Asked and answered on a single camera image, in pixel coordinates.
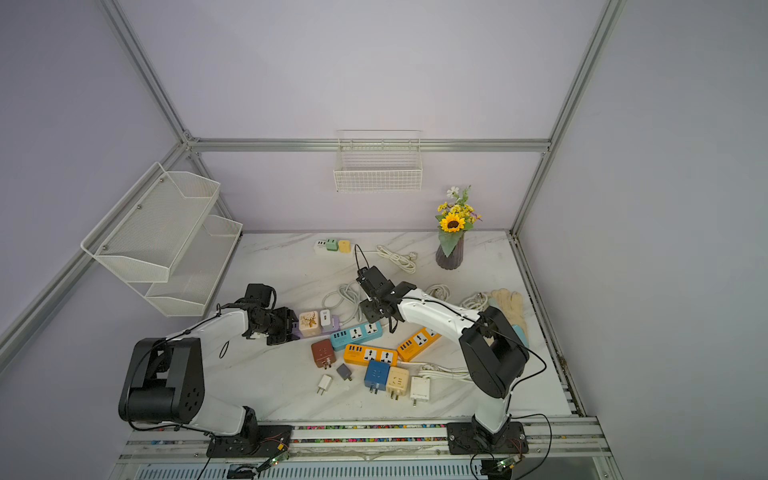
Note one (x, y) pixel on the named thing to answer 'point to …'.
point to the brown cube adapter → (323, 353)
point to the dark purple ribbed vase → (454, 259)
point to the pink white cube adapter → (308, 323)
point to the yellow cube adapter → (345, 246)
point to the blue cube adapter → (376, 376)
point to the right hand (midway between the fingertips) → (378, 307)
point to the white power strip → (320, 248)
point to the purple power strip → (335, 326)
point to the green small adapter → (332, 245)
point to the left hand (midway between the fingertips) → (300, 329)
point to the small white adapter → (325, 317)
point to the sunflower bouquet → (456, 218)
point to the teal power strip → (356, 335)
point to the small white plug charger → (323, 383)
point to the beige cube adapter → (397, 382)
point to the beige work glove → (512, 306)
